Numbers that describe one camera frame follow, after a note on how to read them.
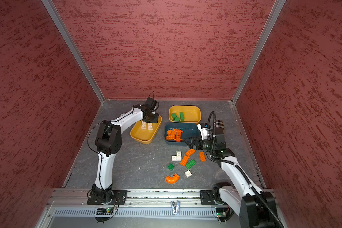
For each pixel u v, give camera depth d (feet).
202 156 2.93
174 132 3.28
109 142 1.86
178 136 3.22
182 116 3.56
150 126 3.36
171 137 3.15
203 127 2.42
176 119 3.46
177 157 2.87
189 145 2.34
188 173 2.70
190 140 2.33
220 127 3.30
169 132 3.21
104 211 2.34
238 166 1.69
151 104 2.68
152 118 2.88
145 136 3.17
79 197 2.50
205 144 2.30
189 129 3.31
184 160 2.87
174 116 3.51
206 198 2.42
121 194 2.49
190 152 3.01
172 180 2.62
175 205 2.32
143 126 3.38
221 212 2.33
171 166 2.80
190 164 2.79
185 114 3.62
